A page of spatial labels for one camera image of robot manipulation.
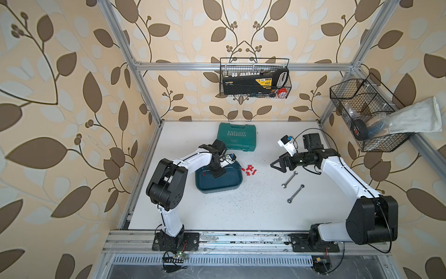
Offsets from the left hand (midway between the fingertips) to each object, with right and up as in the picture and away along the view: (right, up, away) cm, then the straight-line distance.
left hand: (219, 170), depth 93 cm
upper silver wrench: (+35, -8, -2) cm, 36 cm away
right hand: (+29, +6, -9) cm, 31 cm away
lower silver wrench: (+36, -14, -7) cm, 39 cm away
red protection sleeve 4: (+14, 0, +4) cm, 14 cm away
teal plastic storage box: (-7, -7, -1) cm, 10 cm away
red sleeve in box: (-8, -3, +2) cm, 9 cm away
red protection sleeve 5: (+16, 0, +4) cm, 16 cm away
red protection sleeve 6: (+16, -3, +3) cm, 17 cm away
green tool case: (+13, +17, +14) cm, 26 cm away
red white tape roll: (+32, +40, -7) cm, 52 cm away
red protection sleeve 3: (+20, -1, +4) cm, 21 cm away
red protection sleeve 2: (+18, 0, +4) cm, 18 cm away
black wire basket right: (+70, +29, -13) cm, 77 cm away
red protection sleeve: (+17, +1, +6) cm, 19 cm away
